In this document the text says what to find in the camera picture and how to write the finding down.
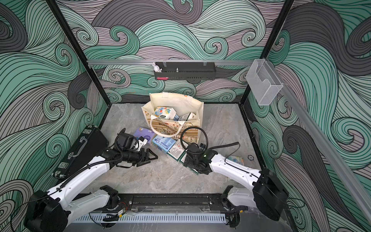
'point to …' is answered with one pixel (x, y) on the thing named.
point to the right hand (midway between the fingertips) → (190, 166)
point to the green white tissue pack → (177, 151)
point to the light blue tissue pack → (164, 143)
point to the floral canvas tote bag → (186, 124)
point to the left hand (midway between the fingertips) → (154, 158)
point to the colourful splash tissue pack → (164, 112)
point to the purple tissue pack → (148, 134)
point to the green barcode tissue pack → (182, 162)
